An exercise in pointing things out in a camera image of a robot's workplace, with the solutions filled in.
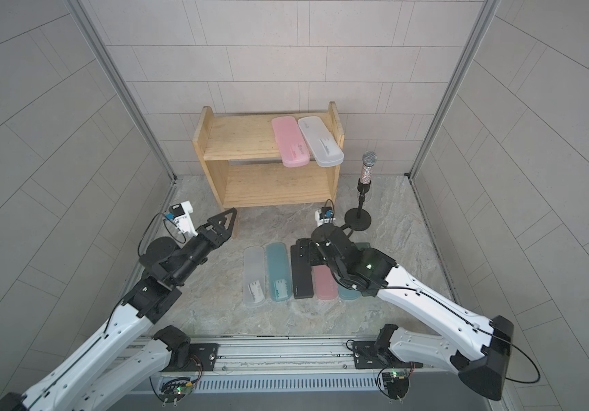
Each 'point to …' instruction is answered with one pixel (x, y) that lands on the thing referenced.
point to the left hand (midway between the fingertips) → (237, 215)
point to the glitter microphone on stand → (359, 219)
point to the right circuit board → (396, 384)
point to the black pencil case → (301, 269)
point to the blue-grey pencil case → (346, 294)
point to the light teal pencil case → (280, 281)
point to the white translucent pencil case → (254, 276)
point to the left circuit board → (174, 391)
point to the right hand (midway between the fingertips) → (307, 245)
